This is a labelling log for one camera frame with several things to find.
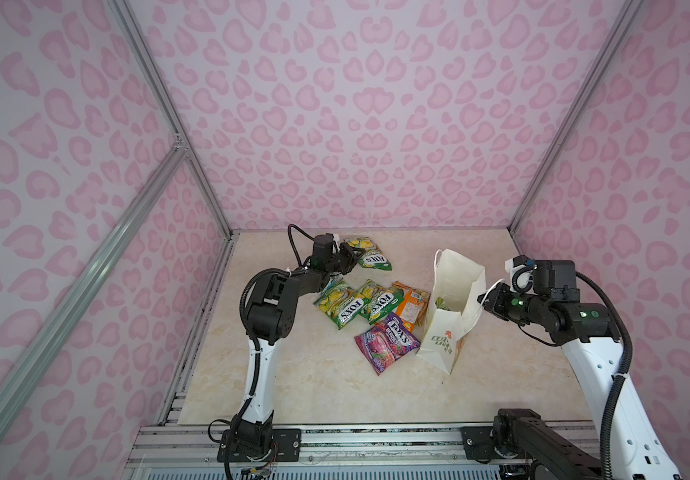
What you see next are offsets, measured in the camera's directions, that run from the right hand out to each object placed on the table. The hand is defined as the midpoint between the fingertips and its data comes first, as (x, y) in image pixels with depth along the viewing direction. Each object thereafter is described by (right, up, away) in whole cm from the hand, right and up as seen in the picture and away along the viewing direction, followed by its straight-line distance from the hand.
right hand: (479, 295), depth 71 cm
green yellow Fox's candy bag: (-4, -5, +18) cm, 19 cm away
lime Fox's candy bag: (-34, -5, +24) cm, 42 cm away
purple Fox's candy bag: (-20, -16, +15) cm, 30 cm away
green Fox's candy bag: (-21, -4, +22) cm, 31 cm away
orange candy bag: (-11, -6, +22) cm, 26 cm away
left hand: (-24, +13, +29) cm, 40 cm away
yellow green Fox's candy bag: (-23, +9, +30) cm, 39 cm away
